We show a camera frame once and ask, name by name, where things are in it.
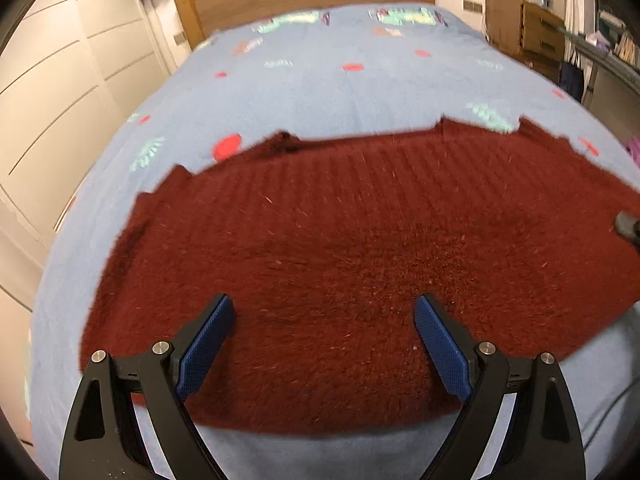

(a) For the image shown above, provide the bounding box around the blue patterned bed cover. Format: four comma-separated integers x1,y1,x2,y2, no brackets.
29,6,639,478

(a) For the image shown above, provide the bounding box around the wooden drawer cabinet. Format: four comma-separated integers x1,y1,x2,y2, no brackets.
485,0,565,84

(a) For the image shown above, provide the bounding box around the purple plastic stool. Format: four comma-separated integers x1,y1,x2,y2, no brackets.
625,136,640,167

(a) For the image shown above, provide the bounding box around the white wardrobe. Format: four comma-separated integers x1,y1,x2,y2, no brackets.
1,0,169,444

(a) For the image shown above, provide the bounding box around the dark blue bag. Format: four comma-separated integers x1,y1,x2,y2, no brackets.
560,61,585,102

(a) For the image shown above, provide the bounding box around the dark red knit sweater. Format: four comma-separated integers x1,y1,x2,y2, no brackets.
80,119,639,434

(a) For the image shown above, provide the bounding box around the grey desk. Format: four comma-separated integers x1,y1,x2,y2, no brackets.
556,26,639,108

